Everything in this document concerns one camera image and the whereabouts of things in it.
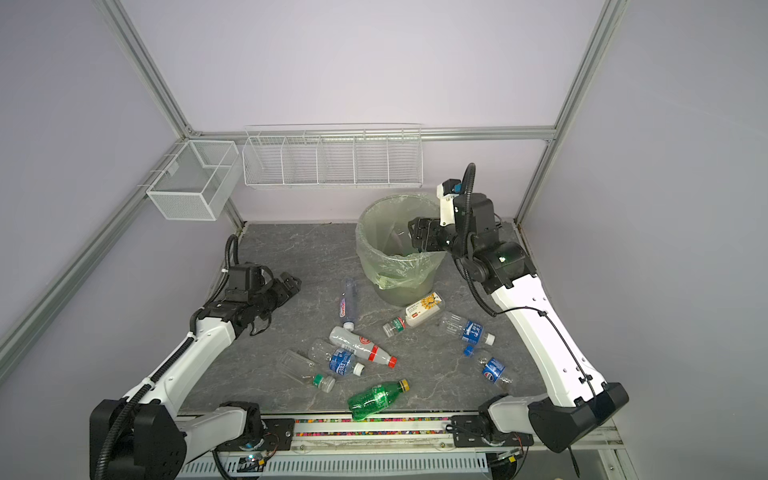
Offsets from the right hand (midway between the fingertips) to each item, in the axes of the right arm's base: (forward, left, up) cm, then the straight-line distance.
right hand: (425, 225), depth 68 cm
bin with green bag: (-3, +8, -10) cm, 13 cm away
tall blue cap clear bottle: (+17, +8, -27) cm, 33 cm away
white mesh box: (+32, +73, -11) cm, 81 cm away
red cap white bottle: (-16, +17, -33) cm, 40 cm away
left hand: (-4, +37, -23) cm, 44 cm away
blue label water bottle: (-9, -11, -34) cm, 37 cm away
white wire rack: (+41, +30, -8) cm, 52 cm away
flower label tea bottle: (-6, +1, -32) cm, 32 cm away
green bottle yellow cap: (-31, +15, -32) cm, 47 cm away
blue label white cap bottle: (-20, +22, -32) cm, 44 cm away
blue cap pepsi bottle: (-22, -19, -33) cm, 44 cm away
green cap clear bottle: (-20, +35, -39) cm, 56 cm away
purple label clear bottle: (-2, +22, -33) cm, 40 cm away
